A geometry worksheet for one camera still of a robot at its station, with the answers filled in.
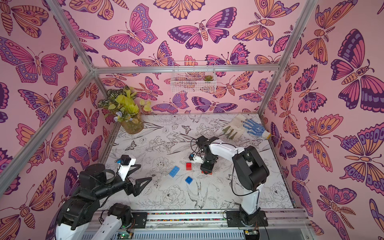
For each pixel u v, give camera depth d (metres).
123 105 0.95
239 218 0.74
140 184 0.56
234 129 1.09
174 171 0.90
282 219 0.75
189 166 0.90
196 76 0.95
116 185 0.54
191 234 0.70
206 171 0.80
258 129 1.10
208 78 0.92
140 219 0.73
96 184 0.48
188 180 0.85
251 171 0.49
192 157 0.83
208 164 0.81
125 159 0.53
